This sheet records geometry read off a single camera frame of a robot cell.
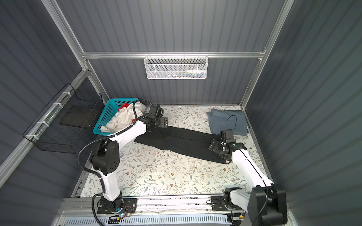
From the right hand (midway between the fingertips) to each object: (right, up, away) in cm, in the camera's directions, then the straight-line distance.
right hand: (218, 150), depth 86 cm
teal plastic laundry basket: (-79, +29, +27) cm, 89 cm away
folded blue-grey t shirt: (+7, +19, +20) cm, 28 cm away
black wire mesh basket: (-84, +17, -10) cm, 86 cm away
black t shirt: (-14, +3, +8) cm, 17 cm away
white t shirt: (-67, +20, +20) cm, 73 cm away
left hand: (-37, +18, +10) cm, 42 cm away
